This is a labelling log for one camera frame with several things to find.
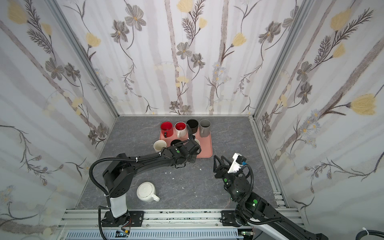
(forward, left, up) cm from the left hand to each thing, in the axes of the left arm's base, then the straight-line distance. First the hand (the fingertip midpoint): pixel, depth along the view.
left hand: (191, 151), depth 89 cm
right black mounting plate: (-36, -18, -6) cm, 40 cm away
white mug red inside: (+22, +7, -5) cm, 24 cm away
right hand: (-13, -11, +17) cm, 24 cm away
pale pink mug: (+6, +21, -1) cm, 22 cm away
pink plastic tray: (+11, -10, -8) cm, 17 cm away
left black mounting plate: (-34, +28, -8) cm, 45 cm away
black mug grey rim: (+7, +11, 0) cm, 13 cm away
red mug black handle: (+22, +17, -7) cm, 29 cm away
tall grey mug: (+18, -10, 0) cm, 20 cm away
